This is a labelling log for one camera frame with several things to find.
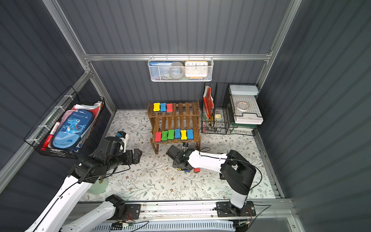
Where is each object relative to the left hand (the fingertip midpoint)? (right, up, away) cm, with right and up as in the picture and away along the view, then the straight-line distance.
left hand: (132, 152), depth 70 cm
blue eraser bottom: (+21, +8, +16) cm, 27 cm away
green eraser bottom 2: (+17, +8, +15) cm, 24 cm away
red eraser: (+33, -14, +15) cm, 38 cm away
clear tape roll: (+64, +25, +26) cm, 74 cm away
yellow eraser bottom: (+25, +8, +15) cm, 30 cm away
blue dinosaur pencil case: (-26, +10, -6) cm, 28 cm away
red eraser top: (+17, +23, +12) cm, 31 cm away
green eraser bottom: (+13, +6, +15) cm, 21 cm away
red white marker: (-35, +8, -6) cm, 36 cm away
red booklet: (+44, +32, +46) cm, 71 cm away
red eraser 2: (+10, +6, +14) cm, 18 cm away
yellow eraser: (+9, +24, +13) cm, 29 cm away
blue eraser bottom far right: (+29, +8, +16) cm, 34 cm away
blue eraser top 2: (+26, -15, +17) cm, 34 cm away
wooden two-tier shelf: (+26, +19, +26) cm, 41 cm away
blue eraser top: (+13, +24, +13) cm, 30 cm away
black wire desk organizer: (+59, +25, +33) cm, 72 cm away
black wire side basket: (-36, +26, +7) cm, 45 cm away
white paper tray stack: (+70, +36, +32) cm, 84 cm away
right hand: (+22, -10, +17) cm, 30 cm away
